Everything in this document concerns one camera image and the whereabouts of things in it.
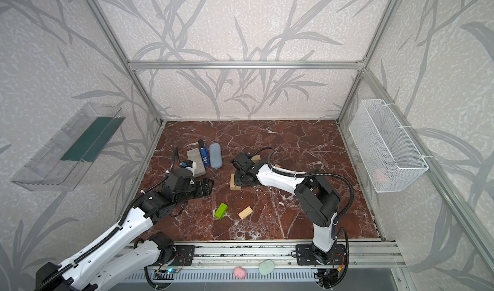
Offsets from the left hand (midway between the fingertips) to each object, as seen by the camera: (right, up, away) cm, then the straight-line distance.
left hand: (210, 178), depth 79 cm
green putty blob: (+23, -31, -10) cm, 39 cm away
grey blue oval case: (-3, +7, +22) cm, 23 cm away
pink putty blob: (+13, -31, -11) cm, 36 cm away
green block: (+4, -15, +5) cm, 16 cm away
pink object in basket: (+67, +2, -6) cm, 68 cm away
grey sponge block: (-14, +7, +22) cm, 27 cm away
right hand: (+11, -1, +11) cm, 16 cm away
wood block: (+8, -6, +10) cm, 14 cm away
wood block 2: (+14, -16, +5) cm, 22 cm away
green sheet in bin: (-35, +16, -15) cm, 42 cm away
